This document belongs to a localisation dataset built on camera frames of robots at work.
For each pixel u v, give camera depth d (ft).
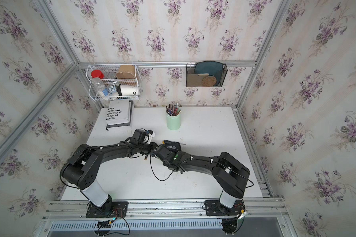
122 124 3.41
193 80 3.23
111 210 2.35
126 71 2.89
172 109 3.33
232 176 1.44
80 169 1.55
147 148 2.67
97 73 3.03
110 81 3.05
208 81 3.18
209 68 3.03
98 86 2.84
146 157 2.97
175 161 2.00
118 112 3.48
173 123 3.30
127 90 3.05
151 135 2.85
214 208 2.40
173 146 3.05
